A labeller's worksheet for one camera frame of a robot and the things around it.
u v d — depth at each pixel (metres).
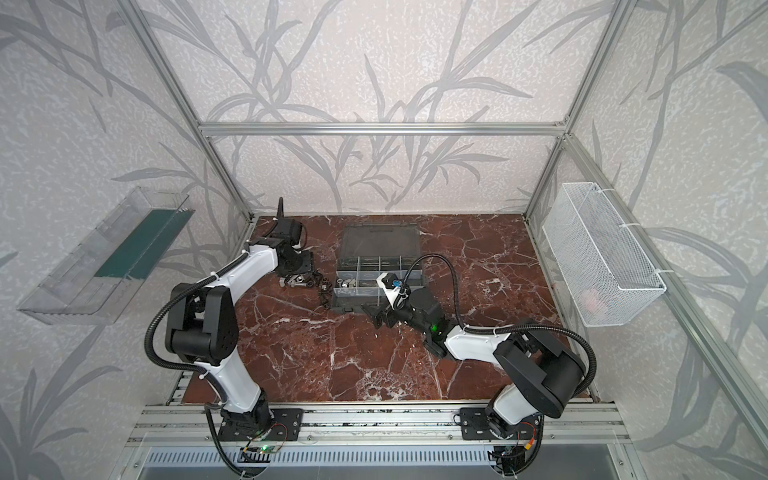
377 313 0.72
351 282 0.98
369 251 1.19
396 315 0.72
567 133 0.94
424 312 0.64
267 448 0.71
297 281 1.02
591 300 0.74
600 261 0.63
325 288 0.99
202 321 0.49
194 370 0.51
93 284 0.64
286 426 0.72
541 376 0.44
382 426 0.75
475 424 0.74
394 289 0.70
